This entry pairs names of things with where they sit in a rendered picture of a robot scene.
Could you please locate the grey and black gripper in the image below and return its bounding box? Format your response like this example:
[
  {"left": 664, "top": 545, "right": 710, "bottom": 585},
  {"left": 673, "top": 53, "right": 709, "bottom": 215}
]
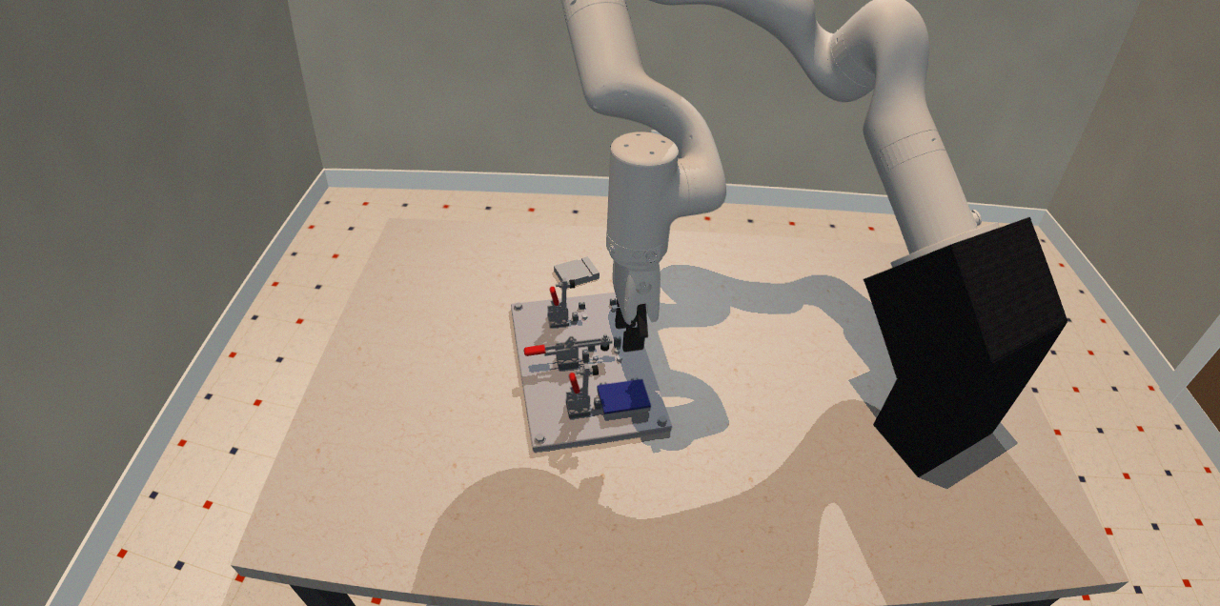
[{"left": 610, "top": 252, "right": 662, "bottom": 352}]

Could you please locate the grey toggle clamp with red handle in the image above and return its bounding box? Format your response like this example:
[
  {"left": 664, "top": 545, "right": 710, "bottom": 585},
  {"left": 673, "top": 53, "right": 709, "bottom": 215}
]
[
  {"left": 547, "top": 277, "right": 575, "bottom": 328},
  {"left": 525, "top": 333, "right": 612, "bottom": 371},
  {"left": 565, "top": 365, "right": 599, "bottom": 418}
]

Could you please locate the blue flat rectangular block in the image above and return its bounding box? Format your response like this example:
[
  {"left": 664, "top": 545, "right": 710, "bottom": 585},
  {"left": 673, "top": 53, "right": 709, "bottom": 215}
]
[{"left": 597, "top": 379, "right": 651, "bottom": 417}]

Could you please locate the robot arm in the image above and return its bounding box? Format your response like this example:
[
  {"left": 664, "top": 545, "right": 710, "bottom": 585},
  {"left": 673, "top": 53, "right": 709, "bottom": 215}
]
[{"left": 561, "top": 0, "right": 1000, "bottom": 268}]

